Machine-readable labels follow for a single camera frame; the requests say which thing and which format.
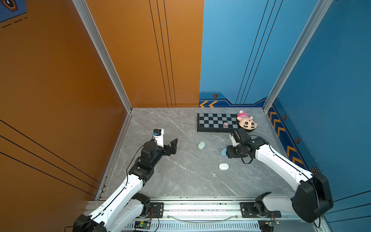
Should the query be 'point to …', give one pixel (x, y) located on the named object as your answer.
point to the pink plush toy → (246, 122)
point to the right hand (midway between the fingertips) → (229, 152)
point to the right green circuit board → (271, 223)
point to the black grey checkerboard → (217, 123)
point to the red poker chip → (225, 124)
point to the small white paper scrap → (214, 174)
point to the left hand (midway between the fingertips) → (169, 137)
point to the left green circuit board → (142, 224)
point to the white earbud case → (223, 166)
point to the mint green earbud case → (201, 145)
